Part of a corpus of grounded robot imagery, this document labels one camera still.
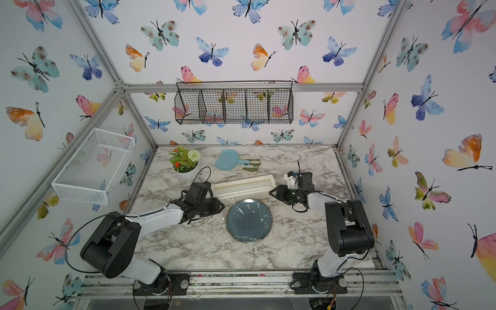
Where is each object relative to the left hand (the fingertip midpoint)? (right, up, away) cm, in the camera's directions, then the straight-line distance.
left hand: (225, 204), depth 91 cm
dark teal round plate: (+11, -7, -2) cm, 13 cm away
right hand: (+23, +5, +1) cm, 24 cm away
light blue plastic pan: (-3, +21, +28) cm, 35 cm away
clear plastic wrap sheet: (+11, -7, -2) cm, 13 cm away
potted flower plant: (-20, +20, +3) cm, 28 cm away
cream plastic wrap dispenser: (+13, +7, +4) cm, 15 cm away
